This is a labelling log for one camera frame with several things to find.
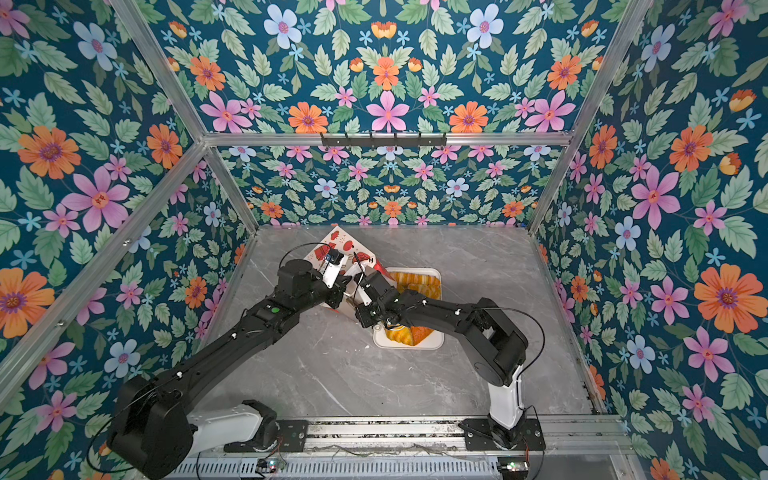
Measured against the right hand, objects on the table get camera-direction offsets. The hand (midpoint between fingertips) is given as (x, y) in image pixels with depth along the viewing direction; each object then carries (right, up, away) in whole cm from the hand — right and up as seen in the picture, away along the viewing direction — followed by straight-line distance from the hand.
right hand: (359, 309), depth 89 cm
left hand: (0, +13, -11) cm, 16 cm away
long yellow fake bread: (+22, +6, +10) cm, 24 cm away
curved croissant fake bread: (+13, -7, -3) cm, 15 cm away
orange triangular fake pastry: (+18, -7, -1) cm, 20 cm away
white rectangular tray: (+23, -10, +1) cm, 25 cm away
